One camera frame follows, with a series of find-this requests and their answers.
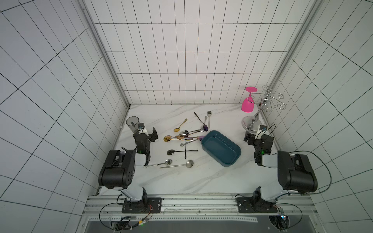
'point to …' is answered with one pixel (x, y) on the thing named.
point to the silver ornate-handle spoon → (209, 114)
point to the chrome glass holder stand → (252, 124)
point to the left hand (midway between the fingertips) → (147, 130)
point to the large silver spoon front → (189, 164)
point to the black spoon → (171, 151)
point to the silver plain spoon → (185, 133)
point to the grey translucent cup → (132, 122)
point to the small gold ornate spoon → (178, 129)
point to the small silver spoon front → (168, 162)
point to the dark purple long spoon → (205, 127)
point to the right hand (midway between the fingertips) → (249, 130)
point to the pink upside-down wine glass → (247, 104)
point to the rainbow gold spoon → (200, 137)
